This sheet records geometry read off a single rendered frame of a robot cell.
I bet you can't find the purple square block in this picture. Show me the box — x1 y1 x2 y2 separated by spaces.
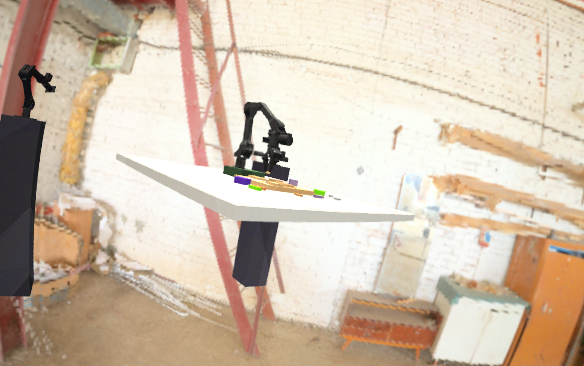
233 176 251 185

